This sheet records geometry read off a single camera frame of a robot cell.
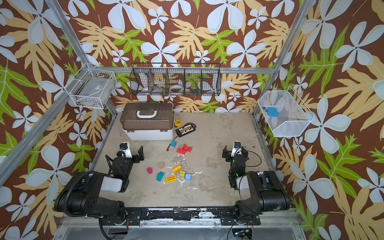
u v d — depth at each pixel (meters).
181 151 0.99
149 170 0.89
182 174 0.86
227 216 0.73
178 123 1.11
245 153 0.80
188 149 0.98
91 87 0.87
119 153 0.82
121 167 0.68
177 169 0.90
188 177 0.85
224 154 0.84
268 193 0.44
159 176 0.88
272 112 0.85
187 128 1.08
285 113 0.84
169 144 1.01
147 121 0.88
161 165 0.91
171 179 0.86
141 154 0.83
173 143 1.02
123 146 0.75
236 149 0.75
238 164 0.68
